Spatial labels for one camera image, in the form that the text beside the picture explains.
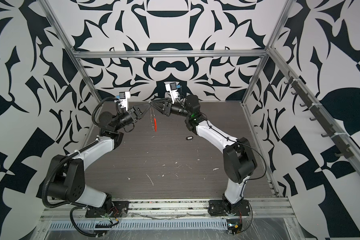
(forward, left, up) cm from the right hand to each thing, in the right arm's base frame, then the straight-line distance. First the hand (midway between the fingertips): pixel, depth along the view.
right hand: (152, 104), depth 68 cm
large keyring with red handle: (-4, 0, -4) cm, 6 cm away
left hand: (+1, 0, +1) cm, 1 cm away
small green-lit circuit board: (-43, -37, -39) cm, 69 cm away
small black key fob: (+4, -18, -36) cm, 41 cm away
